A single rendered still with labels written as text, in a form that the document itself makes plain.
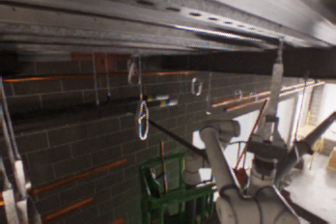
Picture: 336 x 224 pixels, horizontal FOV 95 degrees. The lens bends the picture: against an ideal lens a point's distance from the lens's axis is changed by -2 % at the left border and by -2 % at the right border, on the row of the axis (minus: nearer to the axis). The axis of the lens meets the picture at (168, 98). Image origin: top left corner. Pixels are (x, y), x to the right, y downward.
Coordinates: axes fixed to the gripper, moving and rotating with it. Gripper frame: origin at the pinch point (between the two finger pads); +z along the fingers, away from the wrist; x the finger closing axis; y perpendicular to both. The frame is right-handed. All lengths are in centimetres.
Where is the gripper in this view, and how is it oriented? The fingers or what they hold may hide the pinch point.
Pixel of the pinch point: (269, 122)
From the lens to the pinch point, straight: 69.4
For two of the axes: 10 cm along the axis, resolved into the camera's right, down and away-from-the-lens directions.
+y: 5.2, -1.8, 8.3
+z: 0.0, -9.8, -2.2
